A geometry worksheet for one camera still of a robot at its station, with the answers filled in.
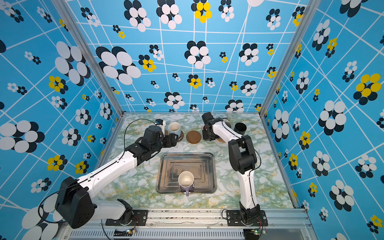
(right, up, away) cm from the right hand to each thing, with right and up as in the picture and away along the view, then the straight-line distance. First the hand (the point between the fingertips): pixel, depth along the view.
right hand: (210, 137), depth 101 cm
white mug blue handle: (-25, +7, +2) cm, 26 cm away
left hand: (-22, +2, -19) cm, 29 cm away
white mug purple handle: (-15, -24, -15) cm, 32 cm away
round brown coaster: (-11, 0, +5) cm, 12 cm away
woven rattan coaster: (+7, -2, +1) cm, 8 cm away
